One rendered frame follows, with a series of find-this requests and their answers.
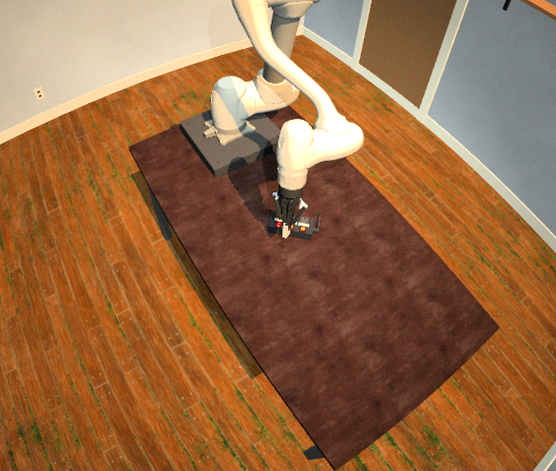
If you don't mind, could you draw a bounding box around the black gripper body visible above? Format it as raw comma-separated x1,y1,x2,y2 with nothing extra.
278,185,303,207

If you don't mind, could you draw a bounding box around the grey power strip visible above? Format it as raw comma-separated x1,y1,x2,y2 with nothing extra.
268,211,321,240

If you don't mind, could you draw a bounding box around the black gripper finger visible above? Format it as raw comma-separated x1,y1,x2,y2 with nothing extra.
284,200,309,238
271,191,288,237

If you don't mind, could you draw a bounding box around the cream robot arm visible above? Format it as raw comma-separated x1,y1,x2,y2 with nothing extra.
204,0,364,189

